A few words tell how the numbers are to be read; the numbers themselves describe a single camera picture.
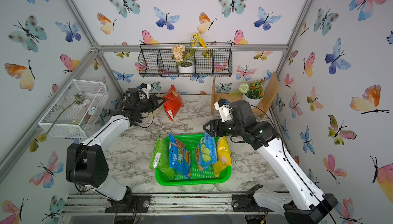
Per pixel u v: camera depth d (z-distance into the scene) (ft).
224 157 2.31
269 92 3.02
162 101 2.76
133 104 2.19
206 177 2.71
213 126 1.88
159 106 2.60
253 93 3.07
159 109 2.60
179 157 2.32
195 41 2.72
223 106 1.94
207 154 2.35
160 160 2.28
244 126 1.59
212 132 1.91
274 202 1.71
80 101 2.44
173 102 2.87
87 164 1.45
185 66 3.00
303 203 1.21
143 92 2.27
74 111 2.46
